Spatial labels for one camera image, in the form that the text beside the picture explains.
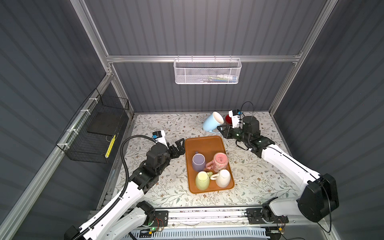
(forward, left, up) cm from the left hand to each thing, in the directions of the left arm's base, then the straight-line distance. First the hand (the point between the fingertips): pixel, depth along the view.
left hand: (177, 141), depth 73 cm
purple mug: (-3, -11, -17) cm, 20 cm away
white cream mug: (-14, -22, -16) cm, 31 cm away
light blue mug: (+9, -18, +3) cm, 21 cm away
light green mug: (-14, -12, -16) cm, 24 cm away
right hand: (+7, -22, 0) cm, 23 cm away
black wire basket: (+4, +42, +3) cm, 42 cm away
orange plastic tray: (+14, -22, -26) cm, 36 cm away
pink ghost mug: (-6, -22, -14) cm, 27 cm away
